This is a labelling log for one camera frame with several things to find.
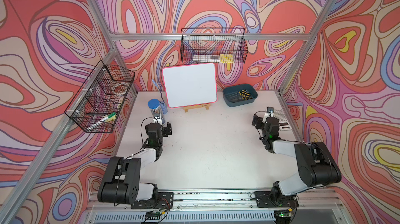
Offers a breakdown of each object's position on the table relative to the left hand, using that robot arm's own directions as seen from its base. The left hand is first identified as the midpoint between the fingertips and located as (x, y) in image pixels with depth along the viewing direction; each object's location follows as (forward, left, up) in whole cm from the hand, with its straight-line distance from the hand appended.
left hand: (160, 123), depth 91 cm
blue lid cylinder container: (+4, +2, +10) cm, 11 cm away
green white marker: (-9, +19, +18) cm, 28 cm away
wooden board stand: (+16, -21, -4) cm, 27 cm away
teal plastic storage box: (+29, -52, -7) cm, 60 cm away
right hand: (+3, -62, 0) cm, 62 cm away
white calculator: (+5, -79, -9) cm, 80 cm away
